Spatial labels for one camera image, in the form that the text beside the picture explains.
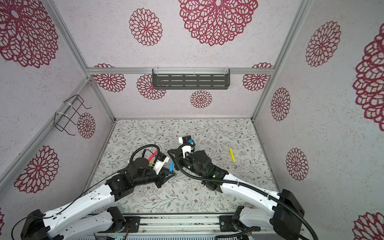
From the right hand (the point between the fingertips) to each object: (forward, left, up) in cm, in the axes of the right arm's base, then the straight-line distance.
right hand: (168, 151), depth 68 cm
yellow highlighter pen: (+17, -36, -29) cm, 50 cm away
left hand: (-5, -1, -12) cm, 13 cm away
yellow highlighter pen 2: (-7, +6, +1) cm, 9 cm away
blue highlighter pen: (-4, -2, -4) cm, 6 cm away
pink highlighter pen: (-4, +6, +3) cm, 8 cm away
